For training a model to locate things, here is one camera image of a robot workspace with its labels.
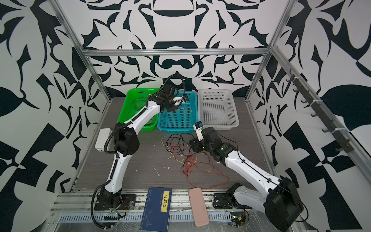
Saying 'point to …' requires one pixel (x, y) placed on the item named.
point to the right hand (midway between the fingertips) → (193, 137)
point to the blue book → (156, 214)
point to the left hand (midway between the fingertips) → (172, 98)
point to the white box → (104, 135)
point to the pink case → (199, 212)
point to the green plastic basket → (135, 101)
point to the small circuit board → (237, 218)
